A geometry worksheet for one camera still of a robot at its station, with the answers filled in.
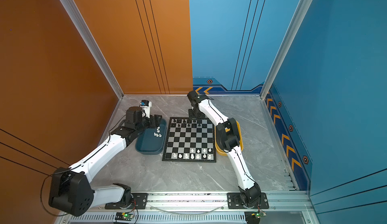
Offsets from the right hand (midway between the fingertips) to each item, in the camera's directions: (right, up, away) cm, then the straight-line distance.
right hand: (193, 118), depth 101 cm
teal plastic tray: (-26, -14, -5) cm, 30 cm away
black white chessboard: (0, -13, -7) cm, 15 cm away
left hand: (-20, +3, -16) cm, 26 cm away
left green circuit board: (-32, -44, -30) cm, 62 cm away
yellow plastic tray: (+13, -12, -34) cm, 38 cm away
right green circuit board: (+32, -43, -31) cm, 62 cm away
